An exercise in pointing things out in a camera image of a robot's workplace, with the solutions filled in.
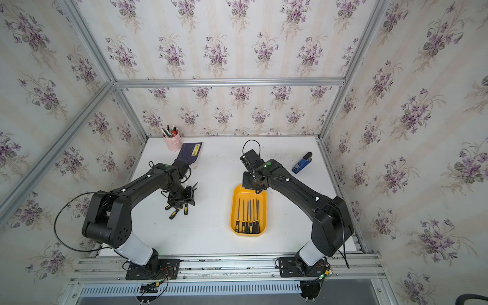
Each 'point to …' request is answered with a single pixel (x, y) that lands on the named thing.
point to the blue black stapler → (303, 163)
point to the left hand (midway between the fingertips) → (192, 205)
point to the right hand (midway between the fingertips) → (249, 184)
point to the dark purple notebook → (190, 151)
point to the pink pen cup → (173, 138)
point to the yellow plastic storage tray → (246, 204)
